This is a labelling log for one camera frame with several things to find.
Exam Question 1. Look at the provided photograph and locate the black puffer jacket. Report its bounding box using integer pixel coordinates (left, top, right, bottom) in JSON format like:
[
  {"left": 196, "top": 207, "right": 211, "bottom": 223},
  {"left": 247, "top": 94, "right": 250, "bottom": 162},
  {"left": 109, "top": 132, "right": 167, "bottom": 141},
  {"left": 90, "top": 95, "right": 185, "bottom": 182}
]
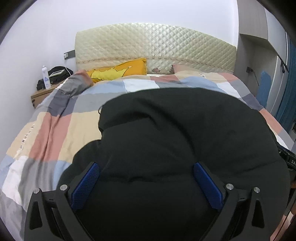
[{"left": 56, "top": 87, "right": 291, "bottom": 241}]

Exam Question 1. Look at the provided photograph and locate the blue curtain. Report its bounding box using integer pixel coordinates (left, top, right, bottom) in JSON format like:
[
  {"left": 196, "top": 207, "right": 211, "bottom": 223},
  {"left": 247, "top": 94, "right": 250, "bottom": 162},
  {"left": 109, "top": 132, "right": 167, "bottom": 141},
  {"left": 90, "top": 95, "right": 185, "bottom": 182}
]
[{"left": 275, "top": 40, "right": 295, "bottom": 133}]

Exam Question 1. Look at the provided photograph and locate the patchwork plaid quilt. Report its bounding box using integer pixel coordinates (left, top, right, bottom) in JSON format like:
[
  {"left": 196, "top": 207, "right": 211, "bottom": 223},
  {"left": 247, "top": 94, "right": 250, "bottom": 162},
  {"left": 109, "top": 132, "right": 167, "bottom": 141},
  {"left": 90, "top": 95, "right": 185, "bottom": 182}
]
[{"left": 1, "top": 70, "right": 294, "bottom": 240}]

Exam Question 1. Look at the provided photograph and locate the grey wardrobe cabinet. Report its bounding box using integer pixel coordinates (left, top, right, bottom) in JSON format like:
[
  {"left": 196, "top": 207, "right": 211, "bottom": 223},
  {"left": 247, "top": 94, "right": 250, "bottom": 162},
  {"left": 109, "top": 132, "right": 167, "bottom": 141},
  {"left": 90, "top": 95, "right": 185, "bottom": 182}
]
[{"left": 234, "top": 1, "right": 289, "bottom": 115}]

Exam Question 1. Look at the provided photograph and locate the wooden nightstand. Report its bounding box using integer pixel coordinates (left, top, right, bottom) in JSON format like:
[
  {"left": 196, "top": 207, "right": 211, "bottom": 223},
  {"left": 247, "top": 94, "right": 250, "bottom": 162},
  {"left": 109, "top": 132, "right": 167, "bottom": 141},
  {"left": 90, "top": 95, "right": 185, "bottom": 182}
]
[{"left": 31, "top": 82, "right": 63, "bottom": 108}]

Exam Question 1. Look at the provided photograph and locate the white spray bottle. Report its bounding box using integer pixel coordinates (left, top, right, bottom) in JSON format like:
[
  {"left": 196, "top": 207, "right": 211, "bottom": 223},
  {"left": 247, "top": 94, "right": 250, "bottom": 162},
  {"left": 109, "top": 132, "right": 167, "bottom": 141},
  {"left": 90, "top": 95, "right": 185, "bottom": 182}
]
[{"left": 42, "top": 65, "right": 51, "bottom": 89}]

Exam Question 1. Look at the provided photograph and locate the black bag on nightstand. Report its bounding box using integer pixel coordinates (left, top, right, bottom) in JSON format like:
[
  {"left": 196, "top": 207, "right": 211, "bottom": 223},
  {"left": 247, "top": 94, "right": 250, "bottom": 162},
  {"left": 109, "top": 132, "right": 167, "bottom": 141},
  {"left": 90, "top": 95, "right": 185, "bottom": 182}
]
[{"left": 48, "top": 66, "right": 73, "bottom": 86}]

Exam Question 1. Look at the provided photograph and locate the floral pillow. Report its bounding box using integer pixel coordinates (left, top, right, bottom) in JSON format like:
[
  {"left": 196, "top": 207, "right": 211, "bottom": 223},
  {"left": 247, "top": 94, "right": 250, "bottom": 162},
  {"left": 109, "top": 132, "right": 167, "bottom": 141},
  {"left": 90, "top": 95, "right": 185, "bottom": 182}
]
[{"left": 147, "top": 65, "right": 175, "bottom": 75}]

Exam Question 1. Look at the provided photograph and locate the cream quilted headboard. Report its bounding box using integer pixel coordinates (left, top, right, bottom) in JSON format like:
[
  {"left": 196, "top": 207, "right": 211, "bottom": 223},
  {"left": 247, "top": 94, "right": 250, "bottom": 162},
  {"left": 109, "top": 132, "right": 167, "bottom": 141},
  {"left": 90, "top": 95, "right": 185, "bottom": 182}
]
[{"left": 75, "top": 23, "right": 236, "bottom": 73}]

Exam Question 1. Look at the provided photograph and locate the yellow pillow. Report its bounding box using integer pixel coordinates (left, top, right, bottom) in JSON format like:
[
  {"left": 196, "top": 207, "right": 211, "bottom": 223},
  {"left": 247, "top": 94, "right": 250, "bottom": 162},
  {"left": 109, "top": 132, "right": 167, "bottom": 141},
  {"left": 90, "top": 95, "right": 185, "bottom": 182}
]
[{"left": 87, "top": 58, "right": 147, "bottom": 83}]

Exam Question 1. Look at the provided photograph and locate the grey wall socket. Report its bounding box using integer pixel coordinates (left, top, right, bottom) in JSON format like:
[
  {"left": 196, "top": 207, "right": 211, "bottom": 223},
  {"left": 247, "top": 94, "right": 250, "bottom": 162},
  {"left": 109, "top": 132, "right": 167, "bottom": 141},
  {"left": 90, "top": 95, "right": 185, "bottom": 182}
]
[{"left": 64, "top": 50, "right": 76, "bottom": 60}]

